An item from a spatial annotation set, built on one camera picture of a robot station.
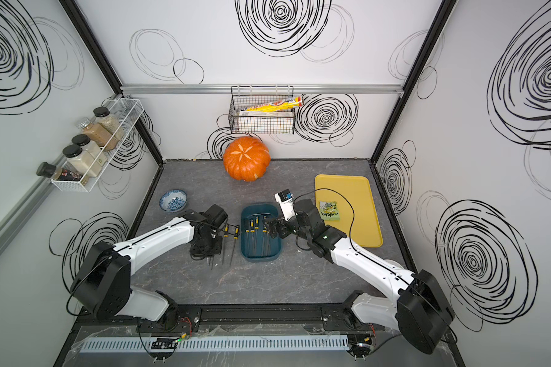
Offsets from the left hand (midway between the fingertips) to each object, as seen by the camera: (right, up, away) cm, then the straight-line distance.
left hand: (214, 253), depth 84 cm
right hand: (+22, +15, -6) cm, 28 cm away
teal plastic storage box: (+16, +2, +5) cm, 17 cm away
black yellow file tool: (+6, +4, +8) cm, 11 cm away
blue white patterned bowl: (-24, +18, +18) cm, 35 cm away
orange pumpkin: (+9, +37, +18) cm, 43 cm away
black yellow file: (-2, -5, +4) cm, 7 cm away
